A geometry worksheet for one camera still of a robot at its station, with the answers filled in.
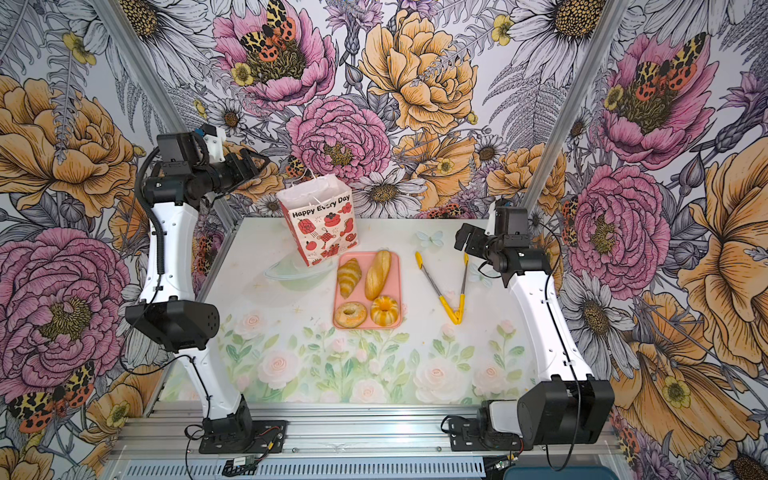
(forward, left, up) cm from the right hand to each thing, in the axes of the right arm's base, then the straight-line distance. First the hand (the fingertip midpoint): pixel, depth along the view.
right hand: (469, 244), depth 79 cm
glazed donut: (-7, +33, -23) cm, 41 cm away
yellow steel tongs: (-6, +3, -25) cm, 26 cm away
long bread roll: (+7, +25, -23) cm, 35 cm away
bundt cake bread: (-6, +23, -22) cm, 33 cm away
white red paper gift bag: (+19, +42, -4) cm, 46 cm away
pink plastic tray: (+5, +20, -27) cm, 34 cm away
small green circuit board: (-43, +56, -27) cm, 76 cm away
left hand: (+14, +53, +14) cm, 56 cm away
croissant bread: (+9, +35, -23) cm, 42 cm away
